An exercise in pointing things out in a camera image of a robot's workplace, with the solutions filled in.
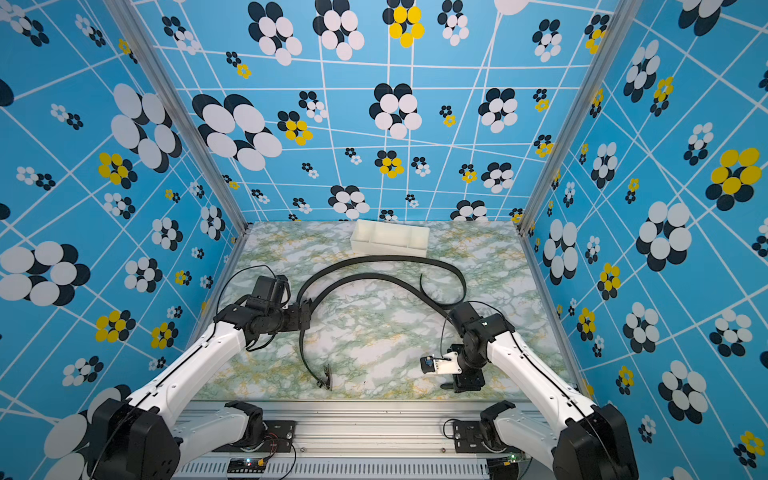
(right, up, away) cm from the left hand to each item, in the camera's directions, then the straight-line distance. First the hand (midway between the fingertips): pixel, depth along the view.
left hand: (300, 313), depth 85 cm
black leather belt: (+9, -17, -6) cm, 20 cm away
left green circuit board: (-9, -35, -12) cm, 38 cm away
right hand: (+45, -14, -5) cm, 48 cm away
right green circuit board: (+55, -32, -14) cm, 65 cm away
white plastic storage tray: (+25, +23, +31) cm, 46 cm away
